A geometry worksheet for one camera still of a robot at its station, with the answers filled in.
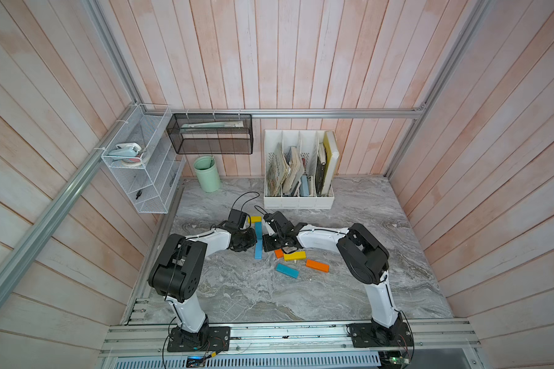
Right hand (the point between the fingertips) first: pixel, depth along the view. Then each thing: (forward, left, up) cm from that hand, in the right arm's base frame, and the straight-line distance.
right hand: (262, 243), depth 96 cm
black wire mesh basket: (+42, +24, +26) cm, 56 cm away
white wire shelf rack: (+6, +37, +30) cm, 48 cm away
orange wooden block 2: (-9, -23, -1) cm, 25 cm away
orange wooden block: (-7, -7, +5) cm, 11 cm away
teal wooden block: (-12, -11, 0) cm, 16 cm away
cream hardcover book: (+27, -29, +25) cm, 47 cm away
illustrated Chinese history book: (+27, -6, +16) cm, 32 cm away
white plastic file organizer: (+28, -13, +17) cm, 35 cm away
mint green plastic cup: (+30, +27, +13) cm, 42 cm away
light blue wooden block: (-4, +1, +2) cm, 5 cm away
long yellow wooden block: (-5, -15, -1) cm, 16 cm away
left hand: (0, +3, +1) cm, 3 cm away
